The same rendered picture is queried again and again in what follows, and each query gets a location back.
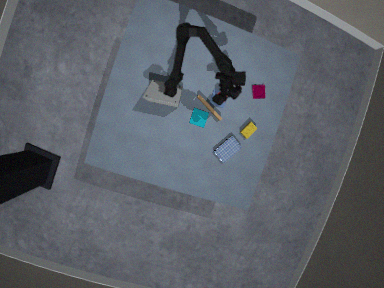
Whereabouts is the yellow sponge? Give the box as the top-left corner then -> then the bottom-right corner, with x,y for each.
240,122 -> 257,139

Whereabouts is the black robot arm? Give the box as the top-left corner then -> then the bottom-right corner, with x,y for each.
164,22 -> 246,100

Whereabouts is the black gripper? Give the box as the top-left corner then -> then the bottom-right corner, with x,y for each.
212,83 -> 232,105

